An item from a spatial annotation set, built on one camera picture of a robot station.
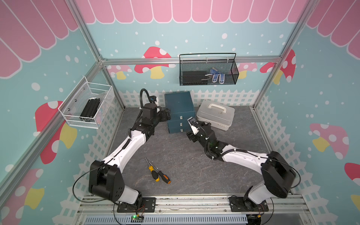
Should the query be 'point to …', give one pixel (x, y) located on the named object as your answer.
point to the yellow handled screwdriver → (153, 173)
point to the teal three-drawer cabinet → (181, 108)
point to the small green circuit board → (135, 217)
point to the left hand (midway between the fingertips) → (164, 111)
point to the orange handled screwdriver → (164, 177)
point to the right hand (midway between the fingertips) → (192, 124)
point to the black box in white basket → (91, 108)
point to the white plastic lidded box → (221, 116)
